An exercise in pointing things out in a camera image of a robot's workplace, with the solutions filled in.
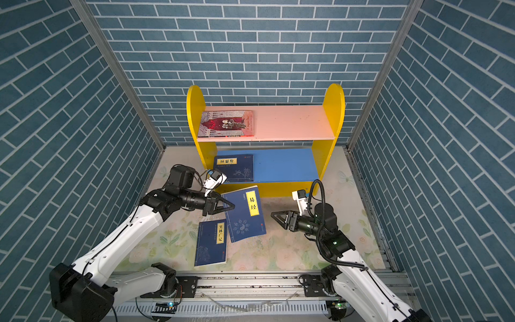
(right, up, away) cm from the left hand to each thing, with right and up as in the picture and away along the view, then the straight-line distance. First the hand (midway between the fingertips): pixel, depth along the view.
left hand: (231, 207), depth 68 cm
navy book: (-2, +13, +22) cm, 25 cm away
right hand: (+14, -4, +4) cm, 15 cm away
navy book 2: (-11, -20, +15) cm, 27 cm away
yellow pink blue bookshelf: (+28, +26, +57) cm, 69 cm away
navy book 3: (+4, -4, +1) cm, 6 cm away
